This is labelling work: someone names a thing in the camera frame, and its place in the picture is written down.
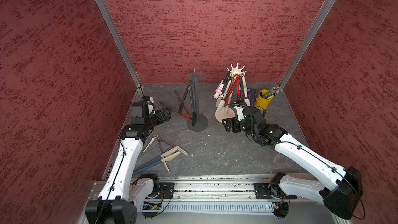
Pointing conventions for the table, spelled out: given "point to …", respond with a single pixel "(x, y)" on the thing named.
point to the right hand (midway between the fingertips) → (229, 122)
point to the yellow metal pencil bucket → (261, 103)
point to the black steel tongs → (181, 107)
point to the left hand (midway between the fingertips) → (164, 116)
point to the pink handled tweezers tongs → (218, 89)
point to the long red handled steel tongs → (183, 115)
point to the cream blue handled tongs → (162, 158)
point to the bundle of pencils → (271, 92)
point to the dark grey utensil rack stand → (202, 122)
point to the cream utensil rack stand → (226, 111)
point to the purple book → (252, 95)
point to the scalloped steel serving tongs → (220, 101)
